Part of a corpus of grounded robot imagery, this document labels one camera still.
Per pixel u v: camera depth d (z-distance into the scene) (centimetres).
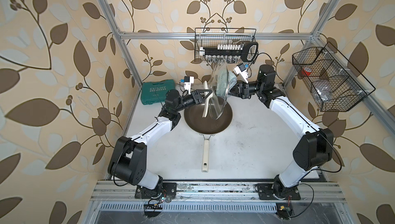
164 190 74
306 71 87
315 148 45
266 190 74
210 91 72
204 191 76
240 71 63
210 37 91
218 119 96
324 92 73
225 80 62
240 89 65
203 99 69
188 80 71
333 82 74
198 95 68
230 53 86
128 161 44
